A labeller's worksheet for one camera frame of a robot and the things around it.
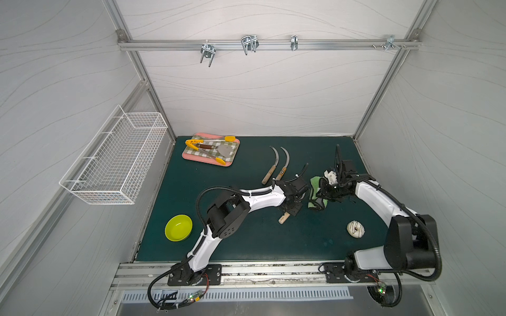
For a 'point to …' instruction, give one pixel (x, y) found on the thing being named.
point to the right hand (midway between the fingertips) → (319, 193)
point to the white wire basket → (113, 166)
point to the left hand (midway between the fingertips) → (295, 209)
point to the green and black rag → (316, 203)
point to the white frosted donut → (356, 229)
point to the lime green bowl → (178, 228)
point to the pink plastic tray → (207, 158)
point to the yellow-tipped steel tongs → (192, 143)
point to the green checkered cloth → (234, 145)
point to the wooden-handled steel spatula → (226, 150)
